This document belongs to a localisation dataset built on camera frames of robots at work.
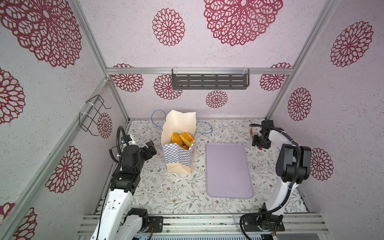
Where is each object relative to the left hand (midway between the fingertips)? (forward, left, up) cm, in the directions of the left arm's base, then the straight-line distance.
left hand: (145, 147), depth 76 cm
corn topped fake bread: (-3, -20, +4) cm, 21 cm away
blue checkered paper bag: (-1, -16, -10) cm, 19 cm away
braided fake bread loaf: (+14, -21, -12) cm, 28 cm away
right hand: (+15, -69, -17) cm, 72 cm away
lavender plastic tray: (-5, -46, -24) cm, 52 cm away
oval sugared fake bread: (+14, -14, -12) cm, 23 cm away
